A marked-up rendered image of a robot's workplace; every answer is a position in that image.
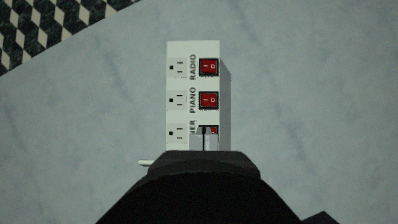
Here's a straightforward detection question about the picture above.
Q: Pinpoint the white power strip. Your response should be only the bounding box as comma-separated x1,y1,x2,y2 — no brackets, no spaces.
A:
166,40,220,151

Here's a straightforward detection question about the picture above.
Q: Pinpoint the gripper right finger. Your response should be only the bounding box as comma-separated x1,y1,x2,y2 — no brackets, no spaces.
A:
204,127,218,151

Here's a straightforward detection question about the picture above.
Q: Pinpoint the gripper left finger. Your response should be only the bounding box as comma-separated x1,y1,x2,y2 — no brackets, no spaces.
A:
189,127,204,151

